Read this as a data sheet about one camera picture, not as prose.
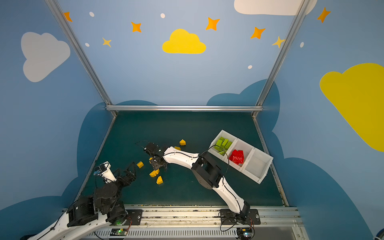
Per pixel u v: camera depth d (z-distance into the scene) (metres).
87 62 0.89
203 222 0.74
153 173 0.87
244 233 0.71
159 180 0.85
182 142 1.01
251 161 0.89
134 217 0.75
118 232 0.71
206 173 0.55
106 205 0.52
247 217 0.65
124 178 0.62
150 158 0.92
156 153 0.67
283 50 0.84
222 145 1.01
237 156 0.94
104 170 0.60
